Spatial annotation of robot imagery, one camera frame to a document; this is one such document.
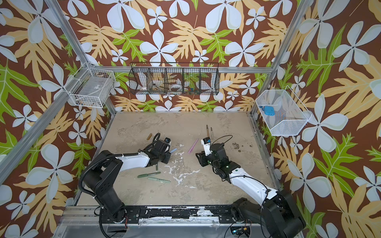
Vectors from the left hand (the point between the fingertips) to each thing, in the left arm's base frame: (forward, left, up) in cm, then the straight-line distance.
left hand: (166, 152), depth 96 cm
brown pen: (+18, -29, -1) cm, 34 cm away
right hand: (-7, -20, +11) cm, 24 cm away
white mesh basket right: (+12, -69, +27) cm, 75 cm away
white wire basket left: (+25, +43, +33) cm, 60 cm away
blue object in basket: (+15, -62, +25) cm, 68 cm away
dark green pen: (-15, +11, -1) cm, 18 cm away
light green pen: (-18, +3, -1) cm, 18 cm away
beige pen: (+16, -32, -1) cm, 35 cm away
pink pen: (+4, -17, 0) cm, 18 cm away
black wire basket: (+39, -4, +30) cm, 49 cm away
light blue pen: (+1, -5, +1) cm, 5 cm away
